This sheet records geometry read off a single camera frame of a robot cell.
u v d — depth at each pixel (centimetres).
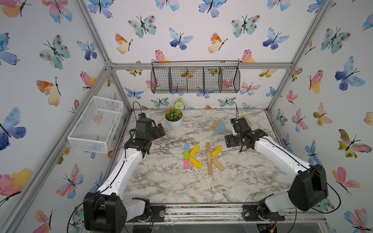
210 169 89
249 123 112
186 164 91
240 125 65
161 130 75
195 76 98
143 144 56
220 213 75
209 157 93
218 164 91
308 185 42
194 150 96
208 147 99
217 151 96
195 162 91
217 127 108
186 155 95
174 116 96
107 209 39
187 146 99
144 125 59
